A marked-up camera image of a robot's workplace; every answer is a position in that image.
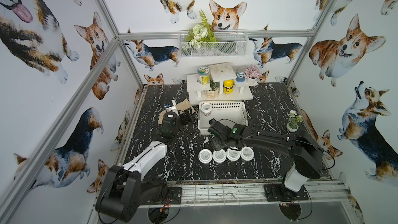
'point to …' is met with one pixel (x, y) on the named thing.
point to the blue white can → (240, 74)
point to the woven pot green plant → (213, 93)
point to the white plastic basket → (226, 113)
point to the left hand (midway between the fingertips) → (185, 106)
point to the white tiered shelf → (223, 86)
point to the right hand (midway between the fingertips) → (219, 135)
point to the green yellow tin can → (203, 75)
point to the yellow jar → (228, 86)
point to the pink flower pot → (252, 74)
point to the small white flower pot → (294, 120)
